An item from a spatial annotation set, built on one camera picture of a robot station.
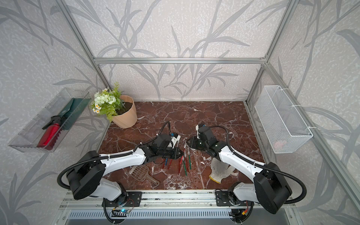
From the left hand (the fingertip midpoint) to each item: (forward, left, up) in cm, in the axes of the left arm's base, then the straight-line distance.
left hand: (184, 155), depth 81 cm
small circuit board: (-26, +30, -9) cm, 41 cm away
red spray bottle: (0, +57, +26) cm, 63 cm away
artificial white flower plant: (+23, +44, +20) cm, 53 cm away
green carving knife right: (+1, -3, -9) cm, 9 cm away
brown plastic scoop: (-7, +26, -9) cm, 28 cm away
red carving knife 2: (0, +2, -8) cm, 8 cm away
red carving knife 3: (-2, -2, -9) cm, 10 cm away
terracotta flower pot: (+23, +38, +6) cm, 45 cm away
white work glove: (-6, -22, -8) cm, 24 cm away
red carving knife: (-2, +9, -9) cm, 13 cm away
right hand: (+7, -1, +4) cm, 8 cm away
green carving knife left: (-4, 0, -8) cm, 9 cm away
